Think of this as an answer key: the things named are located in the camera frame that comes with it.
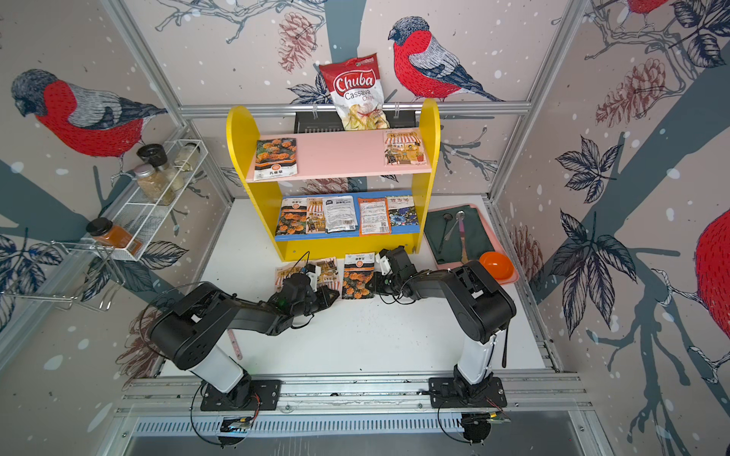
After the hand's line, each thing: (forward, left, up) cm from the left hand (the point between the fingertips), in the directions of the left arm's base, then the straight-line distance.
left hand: (345, 290), depth 90 cm
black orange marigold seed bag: (+7, -4, -3) cm, 8 cm away
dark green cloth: (+24, -37, -2) cm, 44 cm away
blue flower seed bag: (+22, -20, +12) cm, 32 cm away
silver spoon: (+34, -45, -2) cm, 56 cm away
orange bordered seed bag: (+22, -9, +11) cm, 26 cm away
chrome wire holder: (-11, +54, +31) cm, 63 cm away
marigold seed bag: (+22, +19, +11) cm, 31 cm away
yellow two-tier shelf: (+50, +6, -6) cm, 50 cm away
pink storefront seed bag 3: (+22, +11, +12) cm, 27 cm away
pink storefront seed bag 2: (+8, +6, -2) cm, 10 cm away
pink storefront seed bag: (+8, +23, -3) cm, 25 cm away
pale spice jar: (+29, +48, +31) cm, 64 cm away
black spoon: (+33, -40, -3) cm, 52 cm away
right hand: (+3, -7, -3) cm, 8 cm away
